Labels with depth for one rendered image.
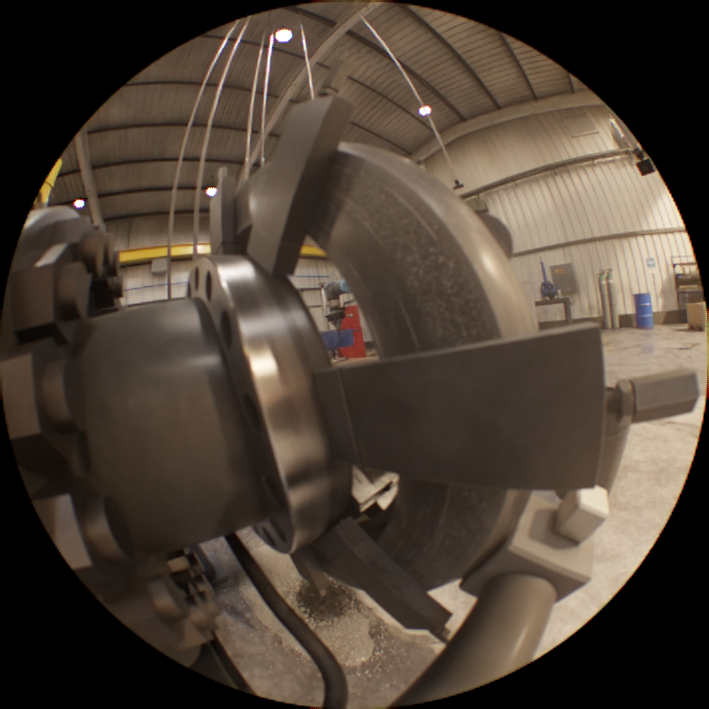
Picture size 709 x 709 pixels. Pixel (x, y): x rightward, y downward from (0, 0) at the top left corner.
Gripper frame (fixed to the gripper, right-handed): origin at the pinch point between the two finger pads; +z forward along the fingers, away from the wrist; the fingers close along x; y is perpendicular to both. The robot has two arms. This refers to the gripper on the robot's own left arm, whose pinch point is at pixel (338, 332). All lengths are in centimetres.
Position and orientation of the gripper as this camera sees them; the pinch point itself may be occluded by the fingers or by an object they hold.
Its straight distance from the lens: 167.8
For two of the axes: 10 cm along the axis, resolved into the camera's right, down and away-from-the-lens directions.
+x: 7.1, -0.6, -7.1
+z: 1.5, 9.9, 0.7
